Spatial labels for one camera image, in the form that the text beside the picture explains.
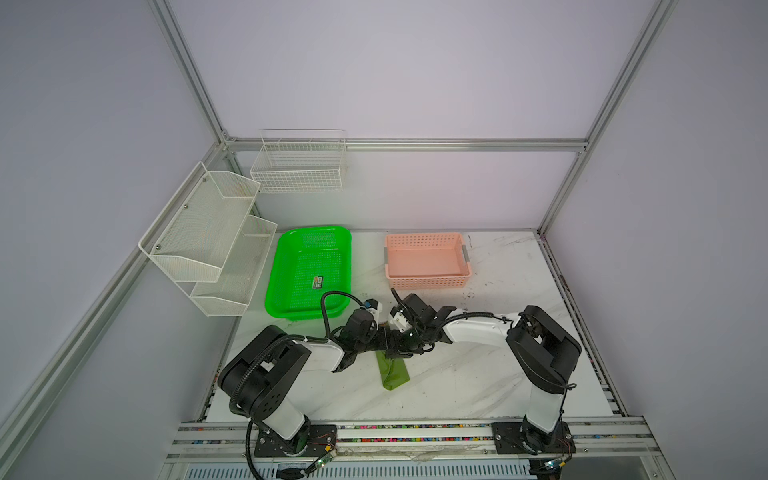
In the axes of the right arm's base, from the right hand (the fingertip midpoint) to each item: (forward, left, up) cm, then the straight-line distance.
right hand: (384, 356), depth 84 cm
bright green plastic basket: (+36, +32, -3) cm, 48 cm away
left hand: (+7, -3, -2) cm, 8 cm away
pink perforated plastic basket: (+40, -15, -5) cm, 42 cm away
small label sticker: (+27, +25, -2) cm, 37 cm away
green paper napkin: (-4, -3, -3) cm, 5 cm away
